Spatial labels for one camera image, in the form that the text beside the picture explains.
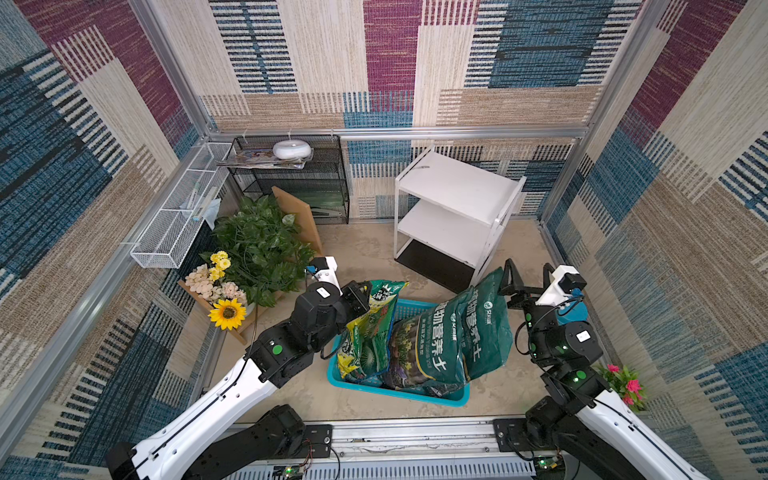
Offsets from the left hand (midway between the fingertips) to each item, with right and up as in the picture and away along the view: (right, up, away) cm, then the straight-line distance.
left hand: (373, 281), depth 67 cm
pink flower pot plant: (+54, -21, -2) cm, 58 cm away
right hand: (+34, +4, -1) cm, 34 cm away
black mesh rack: (-21, +30, +45) cm, 58 cm away
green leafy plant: (-29, +8, +14) cm, 33 cm away
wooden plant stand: (-21, +16, +22) cm, 34 cm away
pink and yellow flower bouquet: (-41, -1, +8) cm, 42 cm away
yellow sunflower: (-34, -8, +4) cm, 35 cm away
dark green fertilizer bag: (+12, -16, +1) cm, 20 cm away
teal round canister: (+54, -10, +16) cm, 58 cm away
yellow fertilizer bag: (-2, -17, +8) cm, 19 cm away
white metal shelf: (+19, +16, +10) cm, 26 cm away
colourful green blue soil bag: (-2, -16, +7) cm, 18 cm away
